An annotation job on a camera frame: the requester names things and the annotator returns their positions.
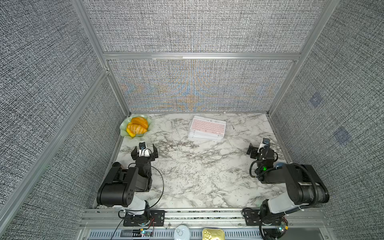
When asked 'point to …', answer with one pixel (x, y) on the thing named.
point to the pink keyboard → (209, 125)
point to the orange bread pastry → (138, 125)
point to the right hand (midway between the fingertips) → (259, 141)
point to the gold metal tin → (213, 234)
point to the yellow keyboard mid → (205, 136)
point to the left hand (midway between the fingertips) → (146, 144)
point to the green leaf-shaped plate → (127, 119)
